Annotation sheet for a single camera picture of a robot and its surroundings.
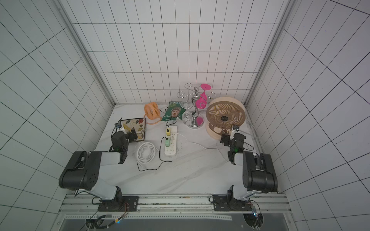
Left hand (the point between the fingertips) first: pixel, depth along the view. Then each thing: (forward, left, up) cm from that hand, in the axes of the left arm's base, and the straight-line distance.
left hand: (127, 131), depth 95 cm
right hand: (0, -68, 0) cm, 68 cm away
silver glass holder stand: (+7, -45, +19) cm, 49 cm away
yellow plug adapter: (-1, -28, 0) cm, 28 cm away
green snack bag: (+17, -31, +3) cm, 36 cm away
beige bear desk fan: (+1, -61, +18) cm, 64 cm away
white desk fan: (-17, -16, +4) cm, 24 cm away
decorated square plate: (+9, -5, -5) cm, 11 cm away
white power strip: (-12, -31, -3) cm, 33 cm away
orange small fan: (+13, -16, +3) cm, 20 cm away
